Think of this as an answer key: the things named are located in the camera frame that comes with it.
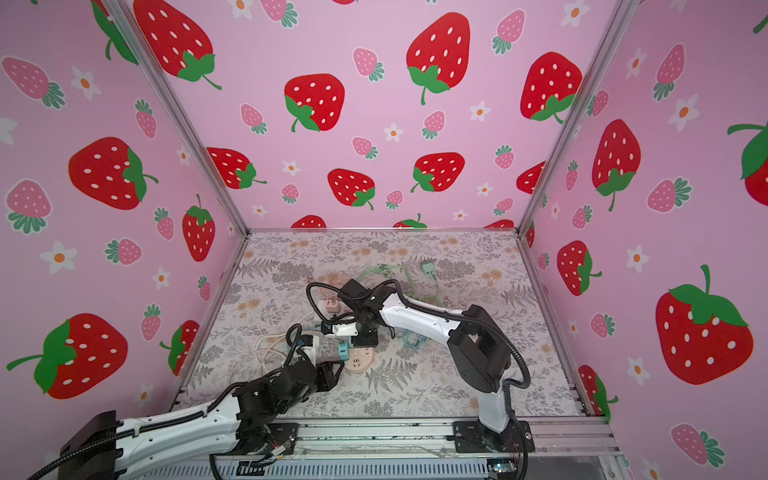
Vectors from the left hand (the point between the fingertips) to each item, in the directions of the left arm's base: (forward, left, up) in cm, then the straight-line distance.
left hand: (342, 365), depth 80 cm
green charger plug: (+38, -27, -5) cm, 47 cm away
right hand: (+9, -3, +1) cm, 10 cm away
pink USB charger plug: (+18, +5, +2) cm, 19 cm away
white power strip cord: (+12, +24, -6) cm, 27 cm away
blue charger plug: (+4, 0, +1) cm, 4 cm away
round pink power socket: (+4, -4, -4) cm, 7 cm away
